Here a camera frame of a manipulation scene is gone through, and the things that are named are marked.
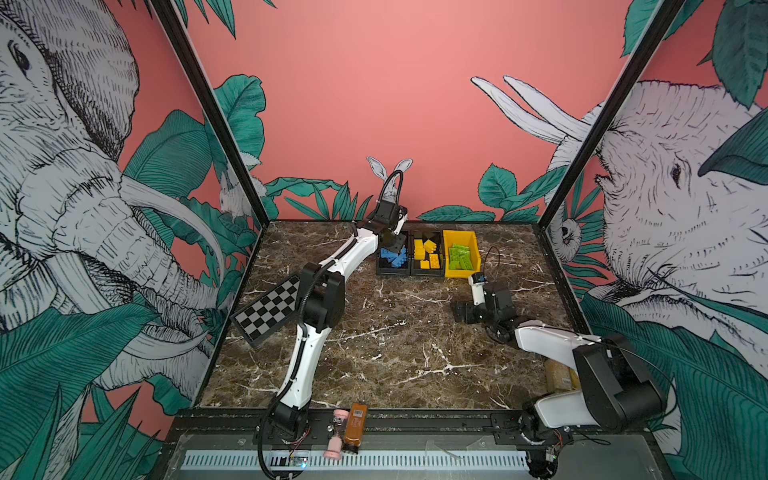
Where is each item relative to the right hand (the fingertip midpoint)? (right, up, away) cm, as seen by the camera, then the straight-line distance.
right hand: (462, 298), depth 92 cm
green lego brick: (+2, +14, +14) cm, 20 cm away
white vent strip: (-30, -35, -22) cm, 51 cm away
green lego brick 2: (+3, +9, +12) cm, 16 cm away
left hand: (-20, +21, +8) cm, 30 cm away
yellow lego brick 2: (-7, +11, +15) cm, 20 cm away
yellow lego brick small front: (-11, +10, +13) cm, 19 cm away
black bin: (-5, +20, +17) cm, 27 cm away
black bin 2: (-25, +9, +12) cm, 29 cm away
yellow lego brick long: (-12, +15, +17) cm, 26 cm away
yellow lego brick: (-8, +17, +18) cm, 26 cm away
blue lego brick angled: (-20, +11, +14) cm, 27 cm away
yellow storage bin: (+4, +20, +18) cm, 27 cm away
